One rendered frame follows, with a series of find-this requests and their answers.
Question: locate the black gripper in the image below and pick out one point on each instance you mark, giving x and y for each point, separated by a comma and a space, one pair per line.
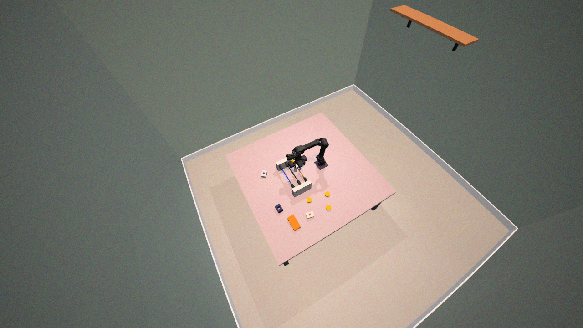
292, 164

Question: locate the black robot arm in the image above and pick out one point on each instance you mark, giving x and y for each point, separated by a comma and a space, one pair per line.
298, 150

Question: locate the orange rectangular block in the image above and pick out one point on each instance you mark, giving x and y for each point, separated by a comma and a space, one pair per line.
294, 223

